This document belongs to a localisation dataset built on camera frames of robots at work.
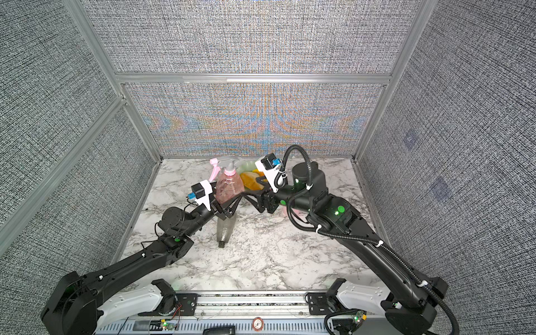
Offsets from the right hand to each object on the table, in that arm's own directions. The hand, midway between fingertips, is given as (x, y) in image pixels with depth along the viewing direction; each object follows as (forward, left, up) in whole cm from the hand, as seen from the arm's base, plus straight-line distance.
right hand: (251, 182), depth 58 cm
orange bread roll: (+5, +1, -5) cm, 7 cm away
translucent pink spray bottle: (+4, +8, -7) cm, 11 cm away
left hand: (+3, +4, -6) cm, 7 cm away
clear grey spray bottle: (+2, +13, -34) cm, 37 cm away
